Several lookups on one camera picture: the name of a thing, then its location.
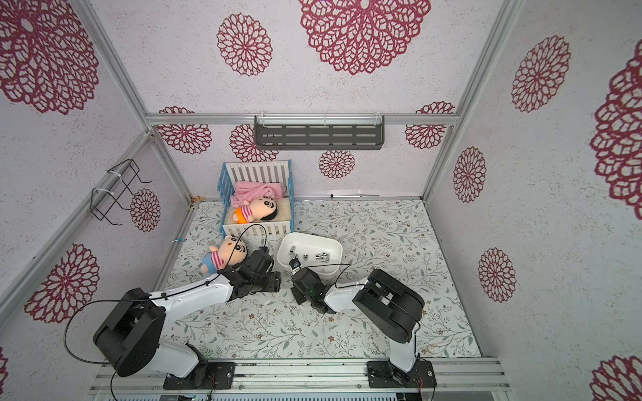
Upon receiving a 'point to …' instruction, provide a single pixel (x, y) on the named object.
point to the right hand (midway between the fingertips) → (304, 282)
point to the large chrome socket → (323, 257)
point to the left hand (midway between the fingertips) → (272, 280)
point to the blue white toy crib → (275, 172)
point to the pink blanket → (251, 190)
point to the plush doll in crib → (262, 208)
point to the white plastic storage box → (311, 244)
